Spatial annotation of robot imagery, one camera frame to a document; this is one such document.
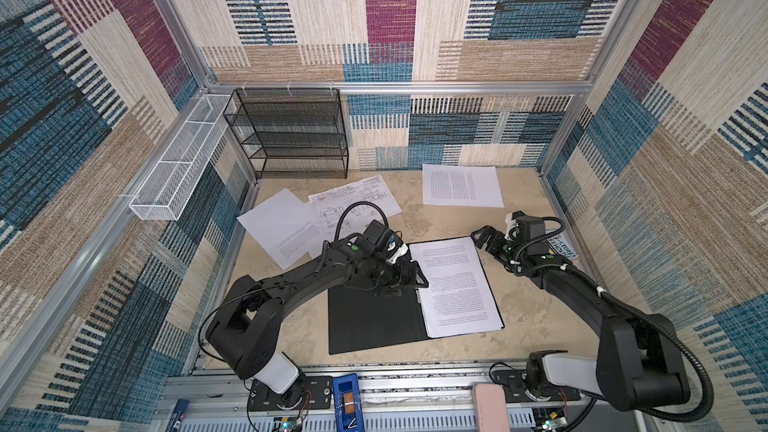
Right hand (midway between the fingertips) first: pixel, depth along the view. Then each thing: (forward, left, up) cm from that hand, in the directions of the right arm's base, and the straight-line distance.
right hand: (481, 245), depth 89 cm
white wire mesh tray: (+2, +79, +25) cm, 83 cm away
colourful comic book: (+4, -28, -7) cm, 29 cm away
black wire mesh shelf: (+45, +61, +12) cm, 77 cm away
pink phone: (-39, +5, -7) cm, 40 cm away
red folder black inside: (-17, +36, -9) cm, 40 cm away
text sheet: (-11, +7, -10) cm, 17 cm away
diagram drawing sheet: (+24, +48, -9) cm, 55 cm away
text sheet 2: (+31, -1, -8) cm, 33 cm away
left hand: (-13, +20, +3) cm, 24 cm away
